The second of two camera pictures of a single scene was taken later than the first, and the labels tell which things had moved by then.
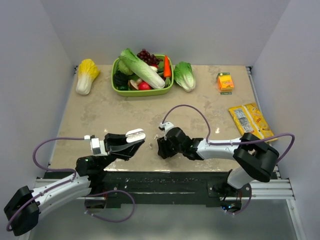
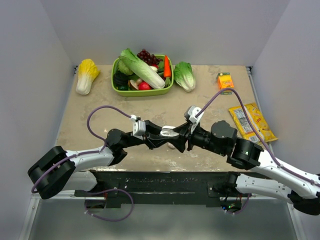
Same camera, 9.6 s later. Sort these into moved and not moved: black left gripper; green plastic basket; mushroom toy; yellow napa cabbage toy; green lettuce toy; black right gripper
Moved: black left gripper; black right gripper
Not moved: mushroom toy; yellow napa cabbage toy; green lettuce toy; green plastic basket
